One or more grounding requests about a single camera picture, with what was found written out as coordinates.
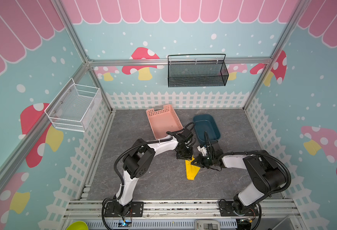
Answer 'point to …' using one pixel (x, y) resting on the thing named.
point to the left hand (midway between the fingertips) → (190, 160)
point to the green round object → (78, 225)
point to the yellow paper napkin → (192, 171)
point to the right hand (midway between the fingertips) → (190, 163)
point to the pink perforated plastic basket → (163, 120)
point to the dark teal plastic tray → (205, 122)
